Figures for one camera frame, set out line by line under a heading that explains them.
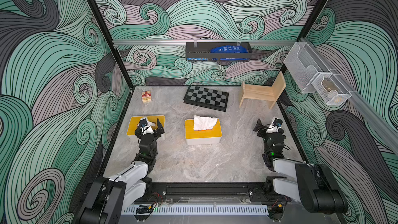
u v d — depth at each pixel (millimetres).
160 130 788
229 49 917
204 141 878
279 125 710
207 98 1100
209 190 762
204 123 850
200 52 956
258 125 793
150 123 840
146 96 1134
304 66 777
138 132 746
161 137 792
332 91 632
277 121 732
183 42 928
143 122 698
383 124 519
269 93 1016
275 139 660
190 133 910
